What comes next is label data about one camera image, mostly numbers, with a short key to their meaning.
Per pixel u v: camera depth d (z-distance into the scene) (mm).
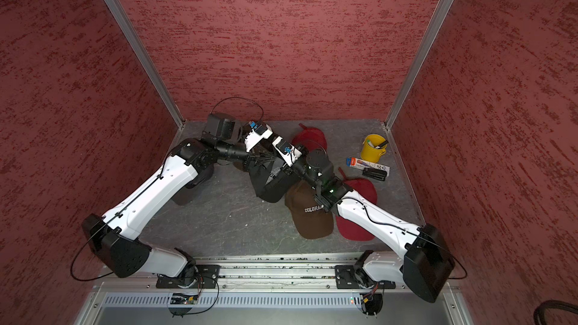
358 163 1029
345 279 737
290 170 658
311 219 868
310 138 1043
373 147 1012
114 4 775
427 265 401
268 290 725
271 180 818
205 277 722
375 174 1002
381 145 997
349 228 836
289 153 567
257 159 609
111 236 393
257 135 601
